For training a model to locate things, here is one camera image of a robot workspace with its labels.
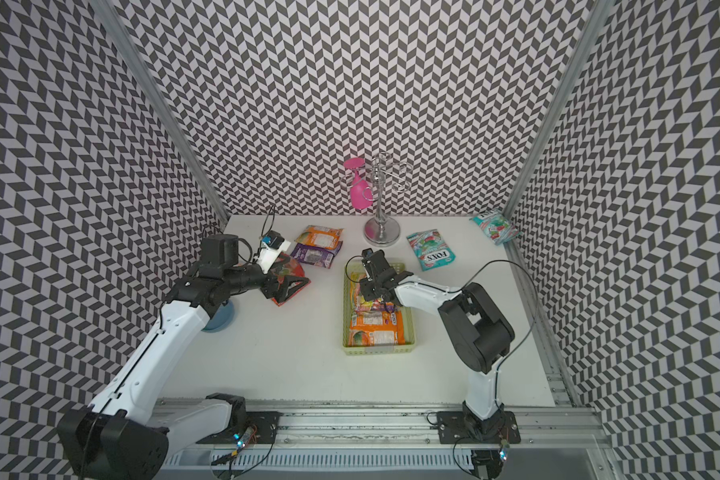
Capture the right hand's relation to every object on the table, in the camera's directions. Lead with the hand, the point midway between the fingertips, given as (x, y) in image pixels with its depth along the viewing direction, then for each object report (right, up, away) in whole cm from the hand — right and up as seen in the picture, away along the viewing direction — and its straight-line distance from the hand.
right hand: (372, 287), depth 95 cm
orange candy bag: (-17, +16, +13) cm, 27 cm away
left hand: (-20, +7, -21) cm, 29 cm away
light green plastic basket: (-6, -4, -3) cm, 7 cm away
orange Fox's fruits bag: (+3, -11, -7) cm, 13 cm away
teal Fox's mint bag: (+20, +12, +9) cm, 25 cm away
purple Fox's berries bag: (-21, +10, +10) cm, 25 cm away
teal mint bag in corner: (+47, +21, +17) cm, 54 cm away
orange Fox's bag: (+6, -8, -4) cm, 11 cm away
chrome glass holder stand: (+4, +19, +18) cm, 26 cm away
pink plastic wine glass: (-4, +31, +12) cm, 34 cm away
